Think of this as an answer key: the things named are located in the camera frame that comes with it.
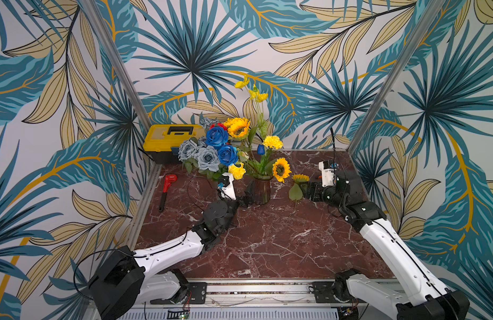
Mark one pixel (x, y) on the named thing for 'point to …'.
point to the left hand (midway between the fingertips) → (244, 181)
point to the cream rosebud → (243, 156)
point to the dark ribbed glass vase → (260, 188)
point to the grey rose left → (187, 150)
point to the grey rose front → (208, 158)
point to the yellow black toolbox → (162, 141)
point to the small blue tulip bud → (261, 149)
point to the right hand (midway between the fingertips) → (308, 183)
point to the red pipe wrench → (168, 179)
